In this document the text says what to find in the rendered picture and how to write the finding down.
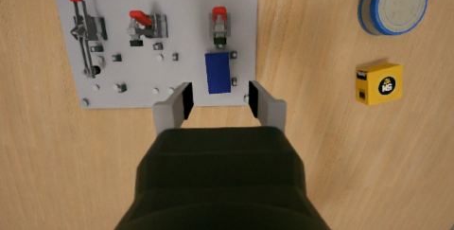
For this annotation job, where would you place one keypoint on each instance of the round grey and blue tin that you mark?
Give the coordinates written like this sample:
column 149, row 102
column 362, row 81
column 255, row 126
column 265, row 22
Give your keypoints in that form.
column 390, row 17

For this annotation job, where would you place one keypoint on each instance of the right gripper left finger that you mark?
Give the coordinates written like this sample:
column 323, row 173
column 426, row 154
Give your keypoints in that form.
column 175, row 110

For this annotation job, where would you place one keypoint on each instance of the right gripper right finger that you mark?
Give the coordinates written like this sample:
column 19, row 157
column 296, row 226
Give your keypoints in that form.
column 268, row 110

